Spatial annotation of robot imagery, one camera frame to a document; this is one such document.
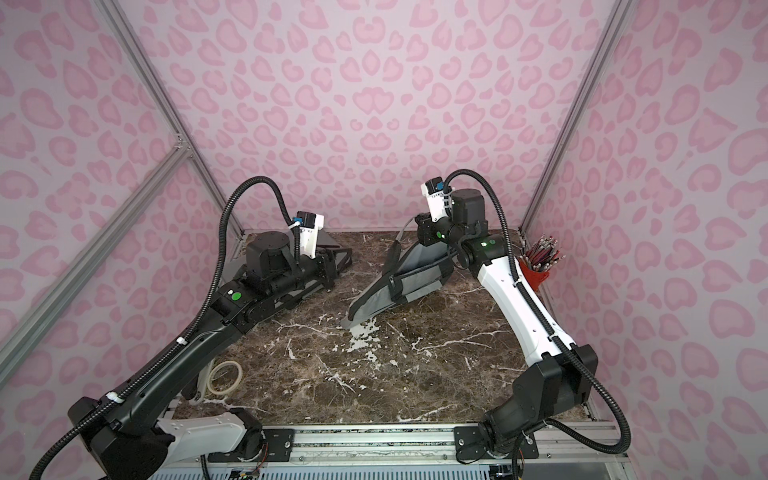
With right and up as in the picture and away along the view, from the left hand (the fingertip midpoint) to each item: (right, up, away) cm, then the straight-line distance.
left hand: (349, 250), depth 67 cm
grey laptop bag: (+13, -6, +6) cm, 15 cm away
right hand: (+16, +8, +8) cm, 20 cm away
